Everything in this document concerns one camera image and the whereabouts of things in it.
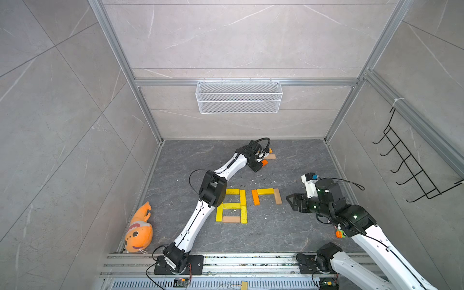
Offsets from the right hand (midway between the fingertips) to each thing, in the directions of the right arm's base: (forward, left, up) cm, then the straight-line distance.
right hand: (295, 197), depth 73 cm
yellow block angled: (+13, +7, -19) cm, 24 cm away
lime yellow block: (+1, +33, -18) cm, 38 cm away
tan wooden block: (-2, +27, -18) cm, 33 cm away
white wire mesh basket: (+56, +22, +12) cm, 62 cm away
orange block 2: (+31, +7, -17) cm, 36 cm away
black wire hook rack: (-3, -41, +14) cm, 43 cm away
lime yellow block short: (+9, +21, -18) cm, 29 cm away
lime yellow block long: (+5, +27, -18) cm, 33 cm away
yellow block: (+13, +27, -17) cm, 34 cm away
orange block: (+8, +14, -18) cm, 24 cm away
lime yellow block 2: (0, +21, -18) cm, 28 cm away
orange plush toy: (-10, +65, -9) cm, 67 cm away
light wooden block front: (+9, +3, -17) cm, 20 cm away
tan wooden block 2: (+38, +2, -20) cm, 44 cm away
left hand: (+31, +9, -17) cm, 36 cm away
